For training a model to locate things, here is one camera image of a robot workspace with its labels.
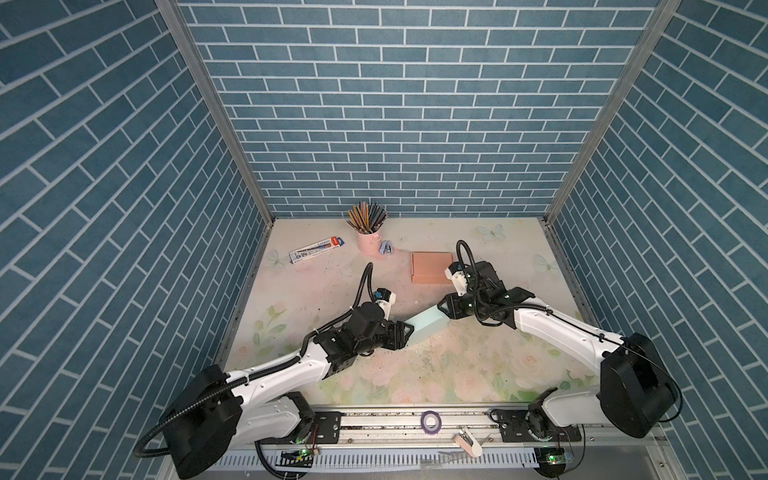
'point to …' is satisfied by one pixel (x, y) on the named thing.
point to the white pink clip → (466, 440)
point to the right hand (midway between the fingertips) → (440, 301)
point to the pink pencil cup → (368, 244)
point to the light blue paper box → (425, 323)
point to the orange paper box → (428, 267)
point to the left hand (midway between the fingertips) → (408, 330)
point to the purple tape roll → (437, 418)
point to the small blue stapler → (386, 247)
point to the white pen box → (316, 249)
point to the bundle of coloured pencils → (367, 218)
